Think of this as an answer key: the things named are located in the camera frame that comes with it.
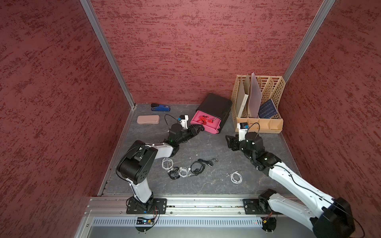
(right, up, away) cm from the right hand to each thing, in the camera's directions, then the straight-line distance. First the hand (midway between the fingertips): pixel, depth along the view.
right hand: (230, 138), depth 81 cm
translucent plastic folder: (+24, +25, +23) cm, 41 cm away
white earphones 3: (+4, -23, +4) cm, 24 cm away
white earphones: (-35, -19, +4) cm, 40 cm away
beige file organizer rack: (+34, +33, +20) cm, 52 cm away
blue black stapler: (-50, +20, +34) cm, 64 cm away
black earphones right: (-14, -17, +9) cm, 24 cm away
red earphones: (-15, +10, +11) cm, 21 cm away
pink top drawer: (-10, +8, +12) cm, 17 cm away
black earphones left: (-32, -21, +2) cm, 38 cm away
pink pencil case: (-55, +10, +26) cm, 62 cm away
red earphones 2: (-10, +10, +12) cm, 18 cm away
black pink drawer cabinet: (-8, +16, +14) cm, 23 cm away
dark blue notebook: (+32, +17, +22) cm, 42 cm away
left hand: (-15, +5, +6) cm, 17 cm away
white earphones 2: (-27, -21, +4) cm, 34 cm away
